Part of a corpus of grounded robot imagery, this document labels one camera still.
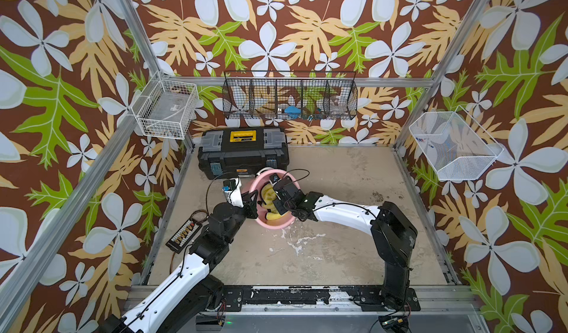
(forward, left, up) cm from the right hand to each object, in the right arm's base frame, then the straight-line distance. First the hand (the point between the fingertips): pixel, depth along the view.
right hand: (277, 195), depth 90 cm
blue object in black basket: (+32, -7, +18) cm, 37 cm away
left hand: (-6, +6, +13) cm, 16 cm away
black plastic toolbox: (+19, +16, +7) cm, 25 cm away
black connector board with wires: (-14, +38, -7) cm, 41 cm away
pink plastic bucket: (-5, +7, +15) cm, 17 cm away
